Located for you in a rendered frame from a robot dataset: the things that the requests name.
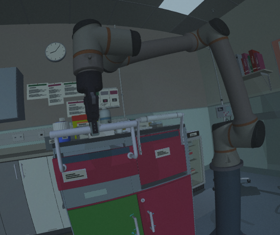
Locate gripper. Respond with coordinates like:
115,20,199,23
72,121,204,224
76,71,104,136

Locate orange yellow box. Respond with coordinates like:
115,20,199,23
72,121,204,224
71,115,88,128

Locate red cart drawer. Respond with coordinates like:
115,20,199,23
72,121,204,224
52,146,141,192

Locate red tip-out bin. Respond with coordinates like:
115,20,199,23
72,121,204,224
137,129,188,186

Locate green cart door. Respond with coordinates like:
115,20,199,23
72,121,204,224
67,194,145,235

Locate red medication cart body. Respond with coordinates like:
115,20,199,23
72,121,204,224
51,123,196,235

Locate red cart door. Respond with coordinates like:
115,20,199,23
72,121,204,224
137,175,196,235

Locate white bottle blue label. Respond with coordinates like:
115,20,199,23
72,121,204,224
99,108,113,124

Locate white ribbed-lid jar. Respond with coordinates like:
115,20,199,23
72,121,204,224
52,117,69,131

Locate grey base cupboards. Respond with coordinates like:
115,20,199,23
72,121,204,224
0,155,66,235

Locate glass-door fridge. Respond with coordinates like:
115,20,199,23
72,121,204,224
186,130,206,194

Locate ceiling light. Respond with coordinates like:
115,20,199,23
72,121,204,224
159,0,197,16

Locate white pink-headed wall notice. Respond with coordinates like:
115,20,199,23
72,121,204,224
47,82,65,106
66,100,86,118

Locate white green-headed wall notice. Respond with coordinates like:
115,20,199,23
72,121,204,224
26,83,49,100
63,81,78,97

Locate white drawer handle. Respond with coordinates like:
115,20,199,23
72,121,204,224
49,121,139,172

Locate white wall clock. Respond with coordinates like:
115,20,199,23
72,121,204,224
45,42,67,62

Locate white bin handle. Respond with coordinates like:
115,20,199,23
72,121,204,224
136,112,186,155

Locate grey wall socket rail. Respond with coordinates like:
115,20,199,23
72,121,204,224
0,129,53,149

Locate grey wall cabinet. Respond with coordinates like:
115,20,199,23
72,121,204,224
0,67,24,126

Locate white door handle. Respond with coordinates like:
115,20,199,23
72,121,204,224
131,215,140,235
146,210,155,233

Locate grey wall control box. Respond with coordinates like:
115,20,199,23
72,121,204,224
215,105,234,121

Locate wall shelf with red binders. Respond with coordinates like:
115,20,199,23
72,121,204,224
236,49,274,91

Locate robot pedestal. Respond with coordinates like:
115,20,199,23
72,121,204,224
209,159,244,235

